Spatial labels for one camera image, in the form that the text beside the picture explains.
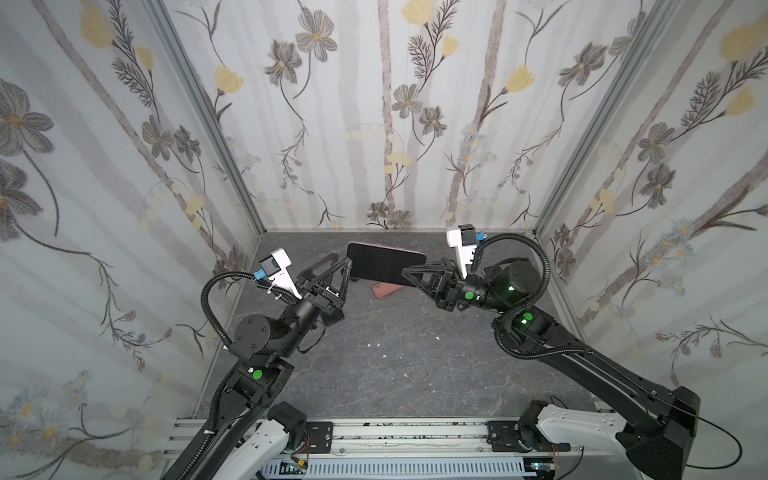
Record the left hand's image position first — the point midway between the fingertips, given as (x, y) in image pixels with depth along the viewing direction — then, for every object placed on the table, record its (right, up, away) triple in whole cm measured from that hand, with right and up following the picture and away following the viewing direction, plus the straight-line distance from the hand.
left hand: (340, 255), depth 53 cm
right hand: (+12, -3, -4) cm, 13 cm away
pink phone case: (+6, -11, +47) cm, 49 cm away
